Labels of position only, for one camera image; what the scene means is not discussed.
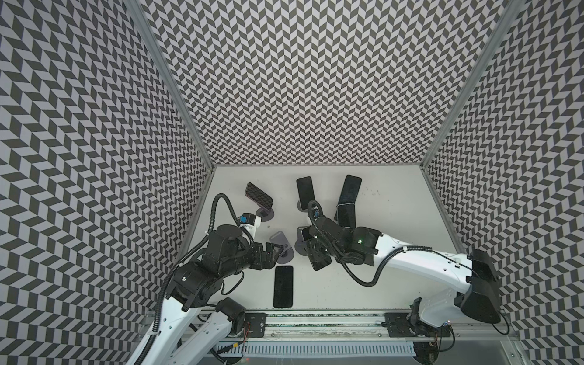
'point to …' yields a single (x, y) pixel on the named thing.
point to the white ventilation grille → (328, 349)
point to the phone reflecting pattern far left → (258, 195)
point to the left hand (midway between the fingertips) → (272, 251)
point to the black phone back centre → (306, 192)
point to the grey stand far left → (265, 215)
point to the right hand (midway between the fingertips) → (315, 246)
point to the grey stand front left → (287, 254)
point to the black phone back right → (350, 190)
